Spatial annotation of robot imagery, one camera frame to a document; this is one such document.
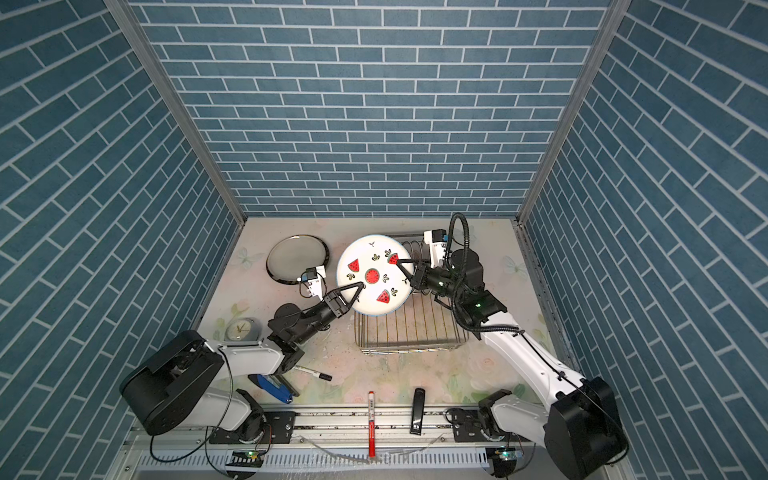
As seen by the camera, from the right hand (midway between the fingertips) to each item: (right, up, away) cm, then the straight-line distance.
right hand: (395, 261), depth 74 cm
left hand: (-8, -8, +1) cm, 11 cm away
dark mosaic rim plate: (-38, 0, +32) cm, 50 cm away
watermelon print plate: (-6, 0, +2) cm, 6 cm away
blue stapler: (-33, -34, +7) cm, 48 cm away
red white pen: (-6, -41, 0) cm, 42 cm away
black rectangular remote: (+6, -38, +1) cm, 39 cm away
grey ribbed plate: (-38, 0, +32) cm, 50 cm away
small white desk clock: (-45, -21, +13) cm, 51 cm away
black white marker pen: (-23, -32, +9) cm, 40 cm away
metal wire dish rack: (+7, -21, +17) cm, 28 cm away
